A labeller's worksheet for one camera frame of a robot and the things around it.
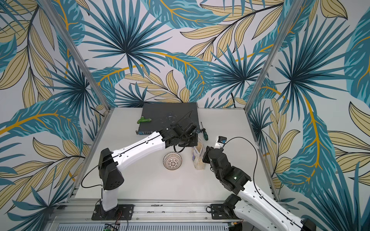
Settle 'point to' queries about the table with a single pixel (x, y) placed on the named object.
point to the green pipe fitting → (142, 119)
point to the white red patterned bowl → (172, 160)
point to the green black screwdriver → (205, 136)
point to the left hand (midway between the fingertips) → (196, 143)
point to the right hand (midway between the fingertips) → (200, 151)
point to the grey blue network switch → (164, 114)
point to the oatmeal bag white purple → (197, 155)
